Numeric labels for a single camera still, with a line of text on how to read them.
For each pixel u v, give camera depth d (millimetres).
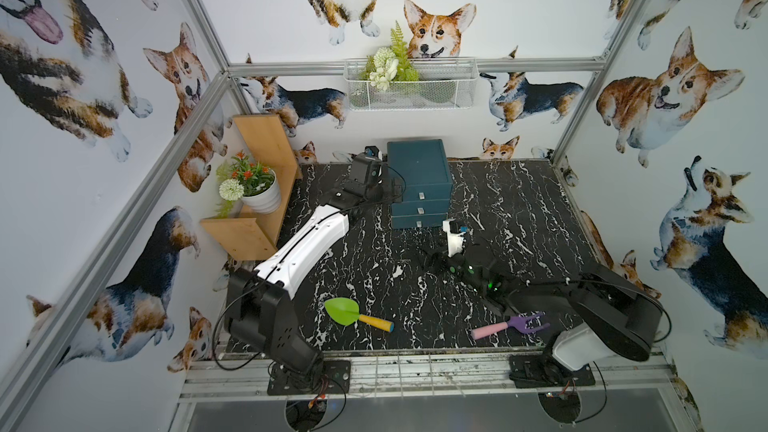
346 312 838
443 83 924
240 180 875
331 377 733
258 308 435
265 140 1027
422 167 905
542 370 673
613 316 450
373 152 733
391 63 783
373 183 642
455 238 748
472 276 668
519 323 823
